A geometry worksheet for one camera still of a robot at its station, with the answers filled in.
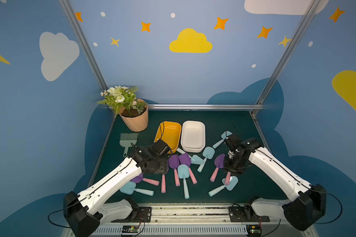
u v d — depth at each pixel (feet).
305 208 1.27
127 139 3.42
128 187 2.72
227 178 2.75
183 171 2.91
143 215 2.45
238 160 2.10
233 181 2.78
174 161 3.06
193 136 3.46
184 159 3.08
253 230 2.40
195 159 3.08
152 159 1.69
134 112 3.48
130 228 2.35
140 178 2.83
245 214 2.24
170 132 3.52
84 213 1.22
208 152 3.21
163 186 2.68
